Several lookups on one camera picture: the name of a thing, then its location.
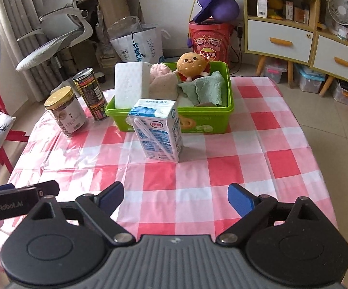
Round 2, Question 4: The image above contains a light green towel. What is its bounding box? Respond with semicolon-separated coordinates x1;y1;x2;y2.
178;71;227;107

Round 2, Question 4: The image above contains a red chair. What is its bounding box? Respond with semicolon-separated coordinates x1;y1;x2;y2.
0;95;29;174

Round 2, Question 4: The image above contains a brown round soft pad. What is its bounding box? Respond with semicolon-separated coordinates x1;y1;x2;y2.
149;72;178;100

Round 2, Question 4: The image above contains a clear storage box pink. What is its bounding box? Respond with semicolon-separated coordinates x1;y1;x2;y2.
261;58;288;84

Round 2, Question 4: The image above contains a white sponge block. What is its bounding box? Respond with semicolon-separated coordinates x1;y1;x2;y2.
114;61;151;109

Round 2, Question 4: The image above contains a purple bounce ball toy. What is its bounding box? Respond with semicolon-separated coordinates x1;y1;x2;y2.
192;0;240;24

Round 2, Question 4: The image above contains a black yellow tin can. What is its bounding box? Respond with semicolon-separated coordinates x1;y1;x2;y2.
73;68;107;121

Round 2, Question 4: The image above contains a white yellow drawer cabinet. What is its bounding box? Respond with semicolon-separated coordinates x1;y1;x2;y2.
243;0;348;95

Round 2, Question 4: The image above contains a green plastic basket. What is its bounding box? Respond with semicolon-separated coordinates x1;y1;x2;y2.
105;61;234;134

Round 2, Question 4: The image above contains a red snack bucket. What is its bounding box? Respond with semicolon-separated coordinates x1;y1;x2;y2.
187;18;234;64

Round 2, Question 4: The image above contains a blue white milk carton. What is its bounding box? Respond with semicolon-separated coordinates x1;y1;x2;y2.
127;99;183;163

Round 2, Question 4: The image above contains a pink bunny plush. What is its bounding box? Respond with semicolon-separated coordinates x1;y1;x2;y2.
150;63;171;83

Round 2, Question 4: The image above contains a white paper shopping bag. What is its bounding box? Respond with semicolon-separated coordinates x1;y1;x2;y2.
110;26;171;64

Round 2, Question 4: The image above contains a hamburger plush toy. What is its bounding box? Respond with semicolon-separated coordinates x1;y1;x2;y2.
175;52;210;82

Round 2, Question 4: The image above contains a gold lid cookie jar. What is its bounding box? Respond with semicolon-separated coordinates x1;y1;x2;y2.
44;86;87;137

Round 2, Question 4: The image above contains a red white checkered tablecloth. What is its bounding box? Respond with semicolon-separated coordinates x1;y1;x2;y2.
9;77;335;236

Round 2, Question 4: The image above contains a grey office chair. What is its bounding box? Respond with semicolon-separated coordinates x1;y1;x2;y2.
16;2;93;72

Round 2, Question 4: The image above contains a clear storage box blue lid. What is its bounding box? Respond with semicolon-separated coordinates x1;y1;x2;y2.
293;63;326;93

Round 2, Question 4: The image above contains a white desk fan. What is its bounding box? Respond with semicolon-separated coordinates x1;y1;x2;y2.
327;0;348;40

